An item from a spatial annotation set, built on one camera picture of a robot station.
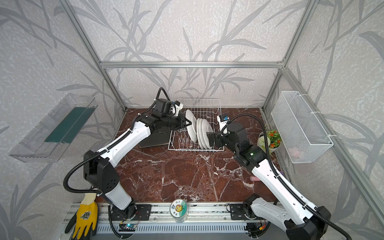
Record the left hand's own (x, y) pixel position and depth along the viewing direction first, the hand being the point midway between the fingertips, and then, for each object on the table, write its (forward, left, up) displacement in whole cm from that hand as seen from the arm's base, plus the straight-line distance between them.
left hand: (193, 118), depth 78 cm
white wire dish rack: (+30, -10, -25) cm, 40 cm away
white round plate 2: (-2, -2, -10) cm, 11 cm away
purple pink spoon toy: (-23, -34, -24) cm, 48 cm away
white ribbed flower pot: (-5, -46, -13) cm, 48 cm away
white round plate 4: (+3, -7, -13) cm, 15 cm away
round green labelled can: (-39, +6, -18) cm, 44 cm away
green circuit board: (-46, +30, -29) cm, 62 cm away
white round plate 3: (-2, -4, -10) cm, 11 cm away
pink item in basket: (-15, -50, -5) cm, 53 cm away
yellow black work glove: (-44, +50, -24) cm, 71 cm away
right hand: (-6, -12, +1) cm, 13 cm away
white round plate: (+4, +2, -2) cm, 5 cm away
